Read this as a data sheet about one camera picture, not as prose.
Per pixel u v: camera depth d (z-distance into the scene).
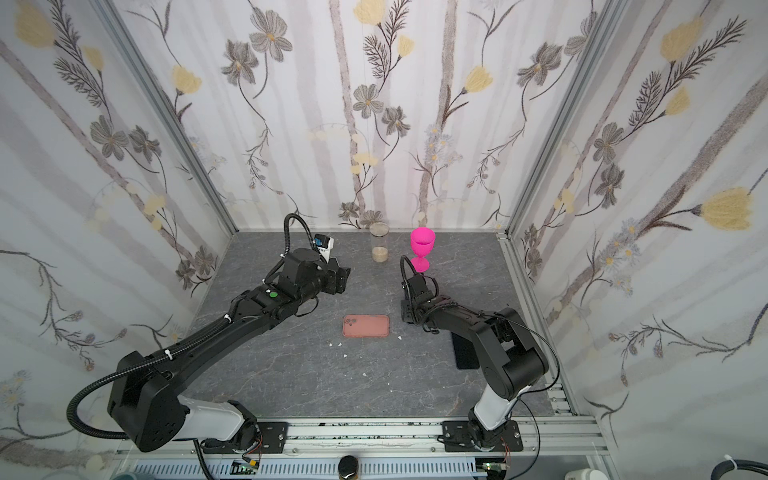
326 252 0.71
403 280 0.75
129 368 0.40
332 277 0.72
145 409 0.40
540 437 0.75
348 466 0.63
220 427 0.59
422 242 0.98
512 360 0.47
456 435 0.73
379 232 1.02
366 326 0.96
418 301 0.74
